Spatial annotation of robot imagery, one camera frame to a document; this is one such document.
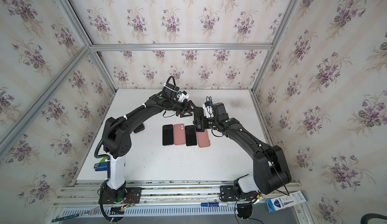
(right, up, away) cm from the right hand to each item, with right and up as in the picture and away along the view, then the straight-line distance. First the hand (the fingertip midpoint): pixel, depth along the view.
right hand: (204, 120), depth 86 cm
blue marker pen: (+4, -38, -16) cm, 42 cm away
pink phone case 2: (0, -13, +6) cm, 14 cm away
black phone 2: (-4, +5, -2) cm, 7 cm away
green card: (-57, -22, -3) cm, 61 cm away
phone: (-8, -11, +12) cm, 19 cm away
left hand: (-4, +5, -1) cm, 7 cm away
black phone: (-22, -13, +7) cm, 27 cm away
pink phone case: (-16, -10, +10) cm, 21 cm away
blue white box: (+38, -37, -15) cm, 55 cm away
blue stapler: (-56, -24, -6) cm, 61 cm away
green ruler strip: (-65, -42, -19) cm, 80 cm away
